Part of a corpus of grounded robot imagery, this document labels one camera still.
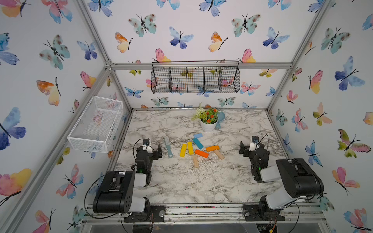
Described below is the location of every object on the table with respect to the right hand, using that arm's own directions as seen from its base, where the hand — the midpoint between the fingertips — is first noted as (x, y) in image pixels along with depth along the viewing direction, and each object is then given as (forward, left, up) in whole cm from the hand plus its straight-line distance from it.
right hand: (251, 140), depth 91 cm
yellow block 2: (-2, +38, -9) cm, 39 cm away
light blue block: (+8, +33, -9) cm, 35 cm away
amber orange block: (-3, +25, -8) cm, 27 cm away
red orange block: (-6, +30, -9) cm, 32 cm away
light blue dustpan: (+28, +15, -10) cm, 33 cm away
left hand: (-5, +61, 0) cm, 61 cm away
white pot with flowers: (+12, +27, +4) cm, 30 cm away
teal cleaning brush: (-1, +53, -8) cm, 54 cm away
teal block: (+3, +34, -9) cm, 35 cm away
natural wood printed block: (-12, +34, -8) cm, 37 cm away
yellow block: (-5, +43, -8) cm, 44 cm away
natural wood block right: (-6, +19, -9) cm, 22 cm away
